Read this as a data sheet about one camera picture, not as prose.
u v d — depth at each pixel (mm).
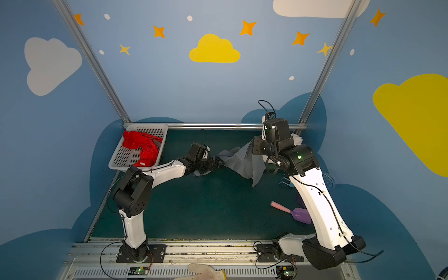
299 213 862
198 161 801
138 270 713
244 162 831
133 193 507
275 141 448
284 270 719
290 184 693
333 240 372
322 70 903
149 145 1013
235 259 739
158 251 747
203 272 703
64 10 689
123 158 1015
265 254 746
